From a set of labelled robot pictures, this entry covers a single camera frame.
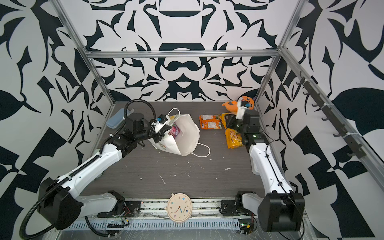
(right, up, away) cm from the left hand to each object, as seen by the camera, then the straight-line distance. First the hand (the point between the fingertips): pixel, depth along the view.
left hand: (170, 122), depth 75 cm
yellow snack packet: (+33, +2, +33) cm, 46 cm away
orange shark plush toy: (+41, +11, +40) cm, 58 cm away
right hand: (+28, +4, +3) cm, 29 cm away
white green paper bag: (+4, -11, +22) cm, 25 cm away
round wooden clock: (+5, -41, -2) cm, 41 cm away
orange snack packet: (+23, -1, +30) cm, 38 cm away
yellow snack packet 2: (+36, -10, +17) cm, 41 cm away
